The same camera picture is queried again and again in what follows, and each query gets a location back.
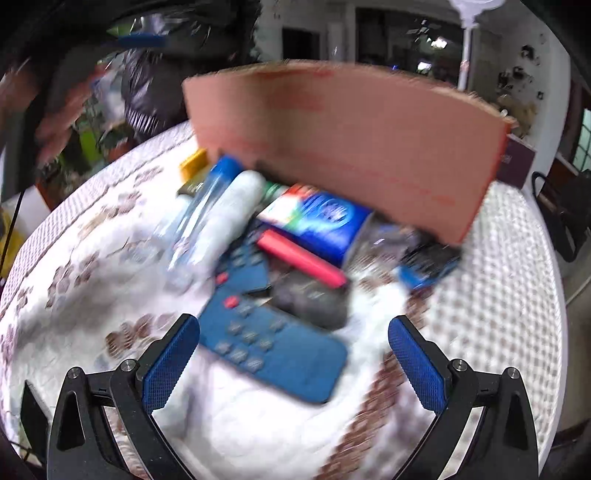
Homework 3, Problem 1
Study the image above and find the clear blue-capped spray bottle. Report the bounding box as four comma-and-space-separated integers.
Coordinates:
167, 155, 243, 271

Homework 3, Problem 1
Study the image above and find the blue black small package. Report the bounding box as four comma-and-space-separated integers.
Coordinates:
399, 242, 462, 291

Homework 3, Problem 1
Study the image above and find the yellow small box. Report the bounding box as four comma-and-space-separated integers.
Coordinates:
178, 148, 208, 182

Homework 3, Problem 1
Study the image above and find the green white glue stick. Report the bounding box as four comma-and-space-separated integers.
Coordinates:
262, 181, 288, 205

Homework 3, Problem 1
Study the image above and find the blue tissue pack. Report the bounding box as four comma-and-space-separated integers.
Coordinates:
257, 184, 373, 267

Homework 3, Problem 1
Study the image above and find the white ring light stand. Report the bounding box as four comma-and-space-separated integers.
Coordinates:
449, 0, 505, 91

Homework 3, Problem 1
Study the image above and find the red and black lighter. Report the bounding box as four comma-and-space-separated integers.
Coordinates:
256, 230, 349, 289

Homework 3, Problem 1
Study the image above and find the brown cardboard box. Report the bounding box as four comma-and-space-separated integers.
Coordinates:
182, 61, 512, 245

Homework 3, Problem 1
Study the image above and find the dark blue remote control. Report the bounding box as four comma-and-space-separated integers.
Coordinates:
214, 235, 270, 293

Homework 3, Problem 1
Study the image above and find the quilted floral bed cover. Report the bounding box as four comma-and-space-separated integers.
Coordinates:
1, 126, 566, 479

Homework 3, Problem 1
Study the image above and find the black office chair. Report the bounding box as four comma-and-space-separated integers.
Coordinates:
531, 169, 590, 263

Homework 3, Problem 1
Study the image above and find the operator left hand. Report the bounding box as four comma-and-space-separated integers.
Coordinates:
1, 65, 106, 165

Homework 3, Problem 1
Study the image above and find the white tube bottle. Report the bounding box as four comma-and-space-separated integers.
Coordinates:
187, 170, 266, 277

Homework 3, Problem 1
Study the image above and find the purple gift box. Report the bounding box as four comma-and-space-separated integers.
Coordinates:
496, 134, 536, 189

